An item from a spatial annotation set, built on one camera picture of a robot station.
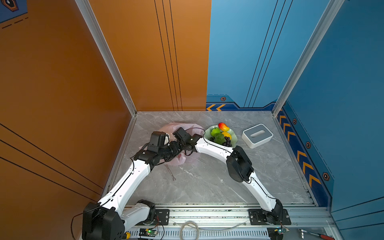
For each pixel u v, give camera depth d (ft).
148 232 2.32
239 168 1.90
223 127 3.26
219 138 2.97
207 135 3.33
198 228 2.31
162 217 2.42
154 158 1.84
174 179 2.84
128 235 2.22
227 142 2.98
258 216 2.38
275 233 2.32
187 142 2.37
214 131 3.26
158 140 2.00
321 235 2.22
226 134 3.23
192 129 2.86
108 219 1.24
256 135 3.45
